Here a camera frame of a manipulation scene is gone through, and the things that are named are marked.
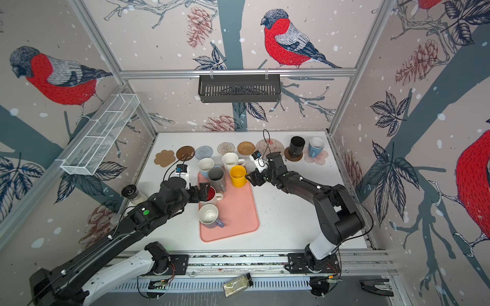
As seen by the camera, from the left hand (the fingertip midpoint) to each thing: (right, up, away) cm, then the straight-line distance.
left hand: (200, 184), depth 75 cm
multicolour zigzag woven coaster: (+5, +15, +39) cm, 42 cm away
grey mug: (+3, +1, +17) cm, 18 cm away
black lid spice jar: (-33, -5, +8) cm, 34 cm away
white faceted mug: (+10, +9, +23) cm, 27 cm away
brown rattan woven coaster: (+18, +15, +39) cm, 45 cm away
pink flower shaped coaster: (+60, +8, +32) cm, 68 cm away
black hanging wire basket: (+14, +48, +32) cm, 59 cm away
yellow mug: (+14, 0, +23) cm, 27 cm away
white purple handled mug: (+1, -17, +11) cm, 20 cm away
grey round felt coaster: (-8, +12, +36) cm, 39 cm away
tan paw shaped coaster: (-31, +9, +35) cm, 48 cm away
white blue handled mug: (+56, +16, +27) cm, 64 cm away
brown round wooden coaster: (+42, +9, +27) cm, 51 cm away
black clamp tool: (+66, -36, -7) cm, 76 cm away
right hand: (+20, +1, +16) cm, 25 cm away
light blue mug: (-4, +6, +21) cm, 22 cm away
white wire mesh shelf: (-42, +13, -2) cm, 44 cm away
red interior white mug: (+3, -7, +9) cm, 12 cm away
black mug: (+45, +16, +28) cm, 56 cm away
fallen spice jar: (+15, -34, -9) cm, 38 cm away
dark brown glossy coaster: (-19, +12, +36) cm, 42 cm away
